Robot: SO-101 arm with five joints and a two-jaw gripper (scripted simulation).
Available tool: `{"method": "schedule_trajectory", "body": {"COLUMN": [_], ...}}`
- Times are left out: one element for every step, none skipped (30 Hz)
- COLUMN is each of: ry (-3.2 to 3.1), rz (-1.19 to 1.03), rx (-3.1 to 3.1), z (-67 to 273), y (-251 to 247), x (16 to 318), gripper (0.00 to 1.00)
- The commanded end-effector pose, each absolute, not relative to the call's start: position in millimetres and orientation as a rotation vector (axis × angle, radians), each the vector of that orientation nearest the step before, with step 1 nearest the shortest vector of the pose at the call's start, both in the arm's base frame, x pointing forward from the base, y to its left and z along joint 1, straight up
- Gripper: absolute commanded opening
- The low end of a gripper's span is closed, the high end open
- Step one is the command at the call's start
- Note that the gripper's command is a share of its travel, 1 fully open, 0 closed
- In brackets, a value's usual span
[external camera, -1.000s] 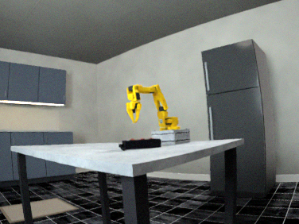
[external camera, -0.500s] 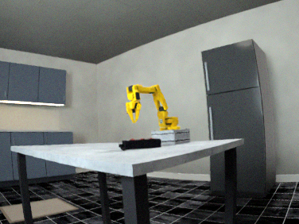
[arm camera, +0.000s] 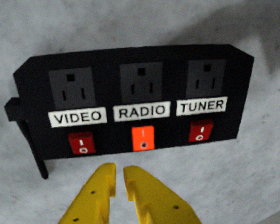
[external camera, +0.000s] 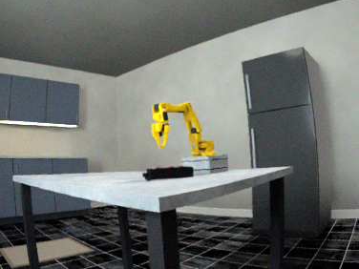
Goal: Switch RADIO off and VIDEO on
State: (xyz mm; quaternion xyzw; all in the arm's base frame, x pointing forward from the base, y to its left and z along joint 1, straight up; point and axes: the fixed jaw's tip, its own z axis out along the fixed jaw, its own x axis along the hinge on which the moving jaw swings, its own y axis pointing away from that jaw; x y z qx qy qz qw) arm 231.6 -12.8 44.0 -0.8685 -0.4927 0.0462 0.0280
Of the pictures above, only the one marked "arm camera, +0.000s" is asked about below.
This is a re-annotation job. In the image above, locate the black power strip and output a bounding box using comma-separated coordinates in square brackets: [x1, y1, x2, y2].
[3, 44, 255, 180]

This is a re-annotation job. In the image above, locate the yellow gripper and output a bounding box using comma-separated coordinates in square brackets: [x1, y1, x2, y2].
[57, 163, 202, 224]

